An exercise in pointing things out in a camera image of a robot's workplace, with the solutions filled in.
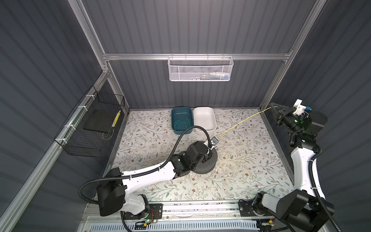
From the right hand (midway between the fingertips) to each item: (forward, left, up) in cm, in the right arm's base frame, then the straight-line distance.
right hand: (273, 105), depth 66 cm
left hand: (-9, +31, -18) cm, 37 cm away
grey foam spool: (-15, +29, -33) cm, 46 cm away
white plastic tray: (+28, +28, -39) cm, 55 cm away
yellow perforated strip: (+3, +80, -11) cm, 81 cm away
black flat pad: (0, +86, -9) cm, 87 cm away
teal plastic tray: (+22, +46, -35) cm, 62 cm away
